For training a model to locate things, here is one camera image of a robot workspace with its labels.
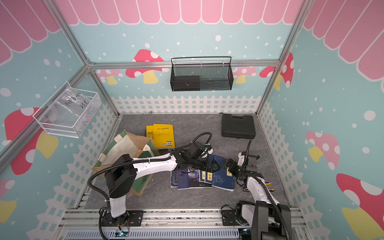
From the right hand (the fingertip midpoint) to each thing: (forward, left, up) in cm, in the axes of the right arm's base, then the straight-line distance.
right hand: (228, 165), depth 89 cm
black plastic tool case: (+32, -12, -2) cm, 35 cm away
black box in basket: (+37, +24, +33) cm, 55 cm away
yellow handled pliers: (-13, -9, -3) cm, 17 cm away
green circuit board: (-33, +55, -5) cm, 64 cm away
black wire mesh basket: (+48, +15, +32) cm, 60 cm away
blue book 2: (-8, +32, -1) cm, 33 cm away
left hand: (-5, +10, +6) cm, 13 cm away
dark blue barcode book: (-9, +27, -1) cm, 28 cm away
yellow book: (+23, +42, 0) cm, 48 cm away
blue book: (-7, +12, 0) cm, 14 cm away
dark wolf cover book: (-8, +21, +1) cm, 22 cm away
